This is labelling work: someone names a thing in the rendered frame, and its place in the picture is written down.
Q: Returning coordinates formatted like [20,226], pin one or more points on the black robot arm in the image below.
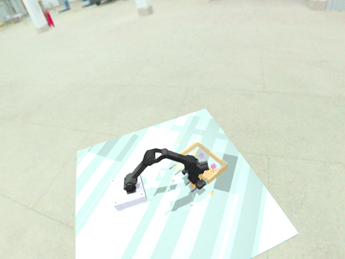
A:
[189,161]

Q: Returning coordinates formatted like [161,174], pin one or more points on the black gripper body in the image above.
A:
[199,183]

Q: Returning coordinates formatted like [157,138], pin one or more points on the orange polka-dot strip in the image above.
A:
[200,177]

